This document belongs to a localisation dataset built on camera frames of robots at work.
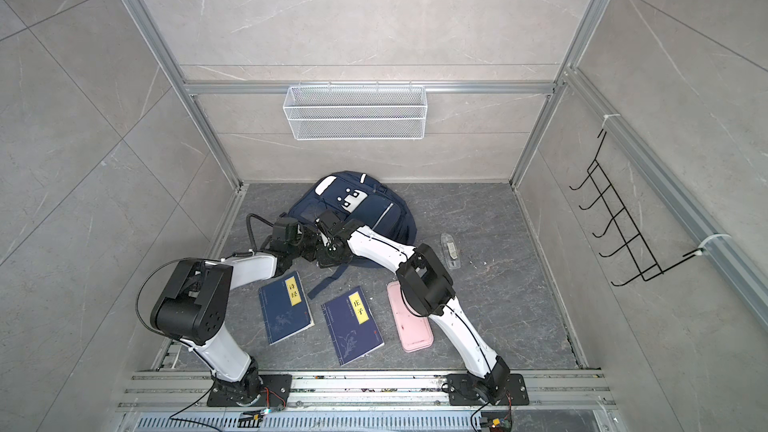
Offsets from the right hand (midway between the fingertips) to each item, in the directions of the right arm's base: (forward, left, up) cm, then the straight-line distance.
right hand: (322, 261), depth 94 cm
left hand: (+9, -3, +7) cm, 12 cm away
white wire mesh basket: (+42, -11, +27) cm, 51 cm away
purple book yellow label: (-20, -10, -3) cm, 22 cm away
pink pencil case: (-22, -29, -1) cm, 36 cm away
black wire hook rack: (-6, -75, +30) cm, 81 cm away
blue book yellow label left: (-14, +9, -2) cm, 17 cm away
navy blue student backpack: (+23, -12, +2) cm, 26 cm away
